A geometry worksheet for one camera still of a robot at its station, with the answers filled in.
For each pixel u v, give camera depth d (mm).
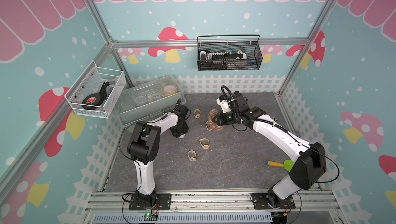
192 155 889
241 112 620
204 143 943
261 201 739
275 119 1051
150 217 727
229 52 914
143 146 523
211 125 789
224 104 740
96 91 755
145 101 918
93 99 696
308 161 419
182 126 836
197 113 1086
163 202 744
